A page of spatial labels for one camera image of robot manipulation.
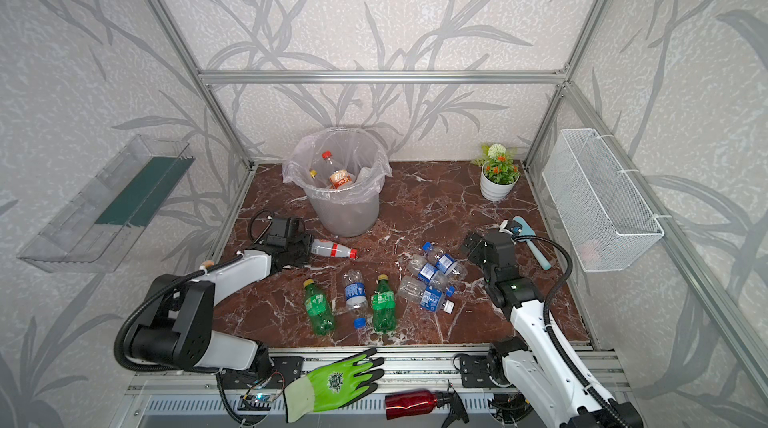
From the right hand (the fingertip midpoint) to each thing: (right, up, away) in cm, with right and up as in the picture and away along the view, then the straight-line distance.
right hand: (480, 233), depth 84 cm
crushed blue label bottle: (-11, -10, +5) cm, 15 cm away
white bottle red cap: (-44, -6, +8) cm, 45 cm away
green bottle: (-46, -19, -4) cm, 49 cm away
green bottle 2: (-27, -20, -1) cm, 34 cm away
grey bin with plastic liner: (-38, +6, +7) cm, 39 cm away
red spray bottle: (-19, -36, -17) cm, 44 cm away
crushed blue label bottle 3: (-19, -16, -1) cm, 25 cm away
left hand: (-49, 0, +10) cm, 50 cm away
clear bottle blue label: (-35, -16, -2) cm, 39 cm away
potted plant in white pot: (+10, +18, +13) cm, 24 cm away
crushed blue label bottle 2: (-11, -14, +3) cm, 19 cm away
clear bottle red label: (-42, +16, +10) cm, 46 cm away
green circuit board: (-58, -40, -12) cm, 71 cm away
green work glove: (-38, -35, -13) cm, 53 cm away
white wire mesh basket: (+21, +6, -22) cm, 31 cm away
